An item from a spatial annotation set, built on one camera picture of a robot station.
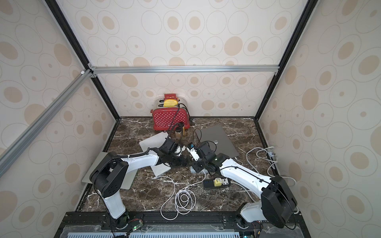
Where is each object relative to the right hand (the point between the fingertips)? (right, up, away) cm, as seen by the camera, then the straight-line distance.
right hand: (193, 163), depth 83 cm
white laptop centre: (-28, +10, +21) cm, 36 cm away
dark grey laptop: (+19, +12, +24) cm, 33 cm away
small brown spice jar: (-10, +16, +20) cm, 28 cm away
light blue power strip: (+5, -1, -10) cm, 11 cm away
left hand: (-1, -2, +4) cm, 5 cm away
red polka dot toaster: (-19, +27, +21) cm, 39 cm away
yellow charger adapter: (+13, -10, -3) cm, 17 cm away
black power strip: (+10, -12, +1) cm, 15 cm away
